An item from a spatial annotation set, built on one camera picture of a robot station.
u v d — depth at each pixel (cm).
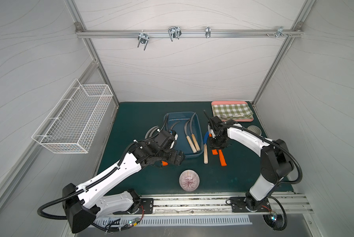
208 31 78
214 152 84
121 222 70
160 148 53
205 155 90
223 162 88
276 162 46
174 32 77
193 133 101
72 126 68
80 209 37
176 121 110
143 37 79
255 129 99
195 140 96
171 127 105
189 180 82
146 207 73
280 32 77
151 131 105
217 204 75
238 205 73
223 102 119
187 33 78
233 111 115
